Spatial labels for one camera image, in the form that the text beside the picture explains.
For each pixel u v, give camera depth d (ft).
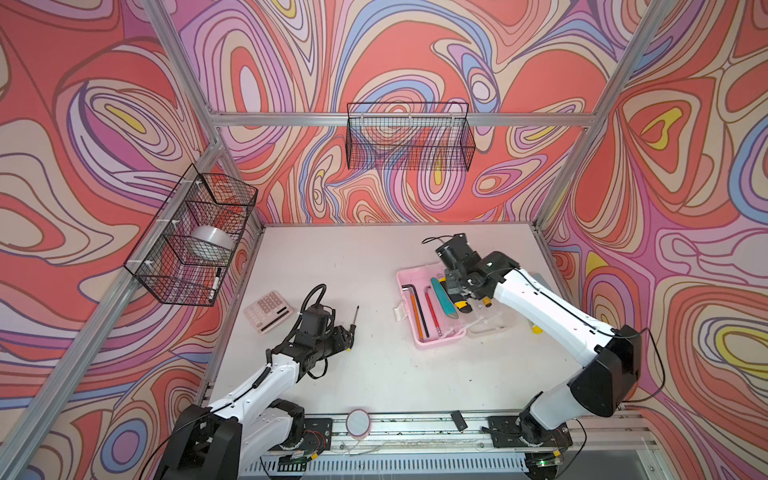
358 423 2.31
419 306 3.14
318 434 2.39
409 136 3.17
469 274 1.89
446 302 2.91
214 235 2.41
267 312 3.06
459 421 2.47
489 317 2.70
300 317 2.23
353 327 2.99
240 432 1.38
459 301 2.88
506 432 2.41
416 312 3.13
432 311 3.12
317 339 2.23
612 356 1.35
